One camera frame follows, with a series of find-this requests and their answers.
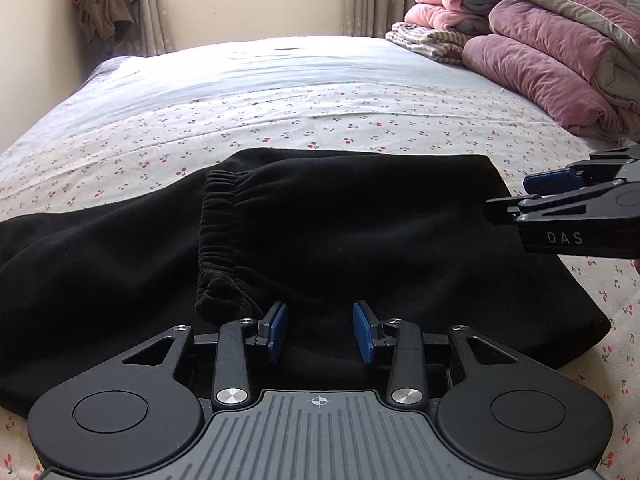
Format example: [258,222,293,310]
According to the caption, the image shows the light grey bed blanket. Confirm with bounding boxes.
[0,35,566,171]

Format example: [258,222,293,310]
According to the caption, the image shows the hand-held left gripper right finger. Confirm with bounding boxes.
[352,301,533,407]

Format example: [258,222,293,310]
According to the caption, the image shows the folded purple quilt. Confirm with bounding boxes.
[462,0,640,138]

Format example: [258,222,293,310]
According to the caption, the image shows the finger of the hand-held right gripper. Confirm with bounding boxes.
[484,178,640,225]
[523,146,640,196]

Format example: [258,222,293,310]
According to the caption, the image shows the folded striped cloth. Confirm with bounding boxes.
[385,22,471,66]

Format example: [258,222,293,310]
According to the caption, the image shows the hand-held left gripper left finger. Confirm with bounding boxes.
[107,301,289,407]

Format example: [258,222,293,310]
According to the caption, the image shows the black pants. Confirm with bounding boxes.
[0,147,613,418]

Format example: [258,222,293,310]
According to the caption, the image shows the brown hanging jacket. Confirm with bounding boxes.
[80,0,134,44]

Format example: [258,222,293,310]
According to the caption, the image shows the bed with cherry print sheet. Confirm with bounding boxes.
[0,35,640,480]

